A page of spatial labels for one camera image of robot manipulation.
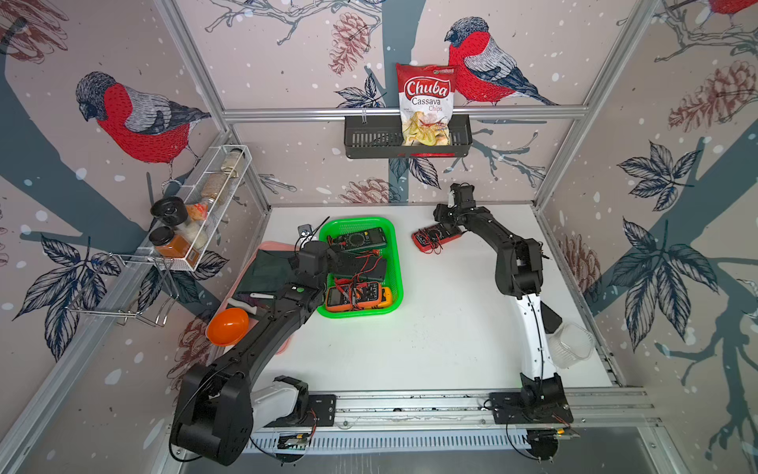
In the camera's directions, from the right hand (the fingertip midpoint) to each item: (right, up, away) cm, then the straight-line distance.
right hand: (437, 211), depth 113 cm
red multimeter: (-4, -10, -8) cm, 14 cm away
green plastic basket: (-18, -23, -22) cm, 37 cm away
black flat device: (+30, -35, -26) cm, 53 cm away
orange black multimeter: (-30, -27, -28) cm, 49 cm away
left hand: (-38, -11, -29) cm, 49 cm away
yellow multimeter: (-20, -28, -24) cm, 42 cm away
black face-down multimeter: (-28, -19, -21) cm, 40 cm away
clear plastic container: (+34, -41, -29) cm, 60 cm away
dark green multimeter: (-30, -11, -12) cm, 34 cm away
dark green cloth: (-62, -23, -11) cm, 68 cm away
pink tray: (-71, -25, -16) cm, 77 cm away
